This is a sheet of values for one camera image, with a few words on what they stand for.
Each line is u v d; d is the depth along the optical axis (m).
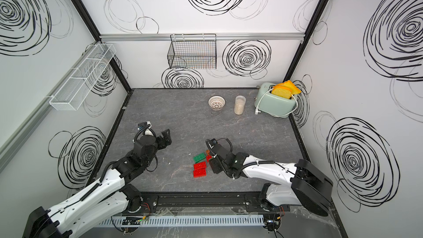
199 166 0.84
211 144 0.72
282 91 0.91
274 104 0.96
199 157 0.87
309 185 0.41
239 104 1.00
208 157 0.85
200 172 0.81
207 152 0.88
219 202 0.75
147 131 0.66
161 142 0.70
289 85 0.92
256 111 1.02
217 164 0.74
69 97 0.71
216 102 1.10
